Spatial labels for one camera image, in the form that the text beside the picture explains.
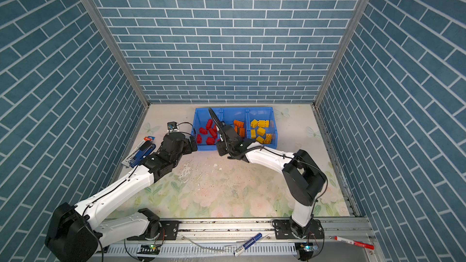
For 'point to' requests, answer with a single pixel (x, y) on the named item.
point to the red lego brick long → (209, 124)
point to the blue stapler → (140, 154)
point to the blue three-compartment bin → (227, 114)
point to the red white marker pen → (355, 242)
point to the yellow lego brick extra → (268, 139)
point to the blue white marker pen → (248, 244)
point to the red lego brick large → (213, 132)
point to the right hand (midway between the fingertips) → (222, 144)
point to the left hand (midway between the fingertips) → (191, 139)
